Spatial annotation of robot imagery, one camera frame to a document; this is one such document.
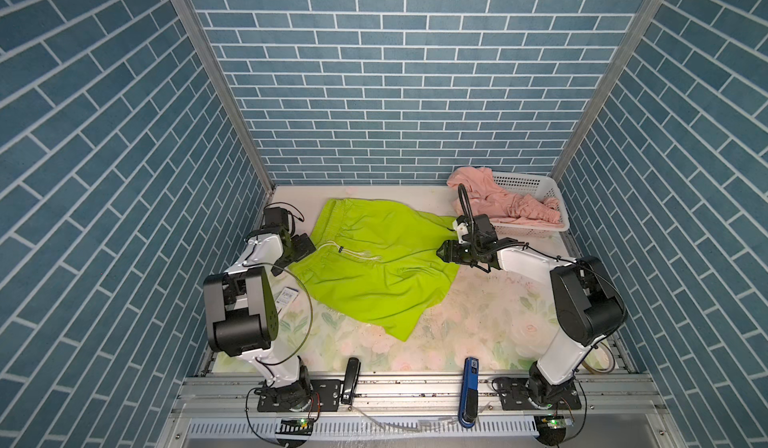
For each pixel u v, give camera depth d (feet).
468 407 2.33
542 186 3.70
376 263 3.17
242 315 1.53
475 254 2.38
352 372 2.43
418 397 2.47
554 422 2.35
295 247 2.77
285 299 2.94
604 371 2.56
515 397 2.41
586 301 1.58
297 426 2.37
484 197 3.64
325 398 2.42
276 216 2.48
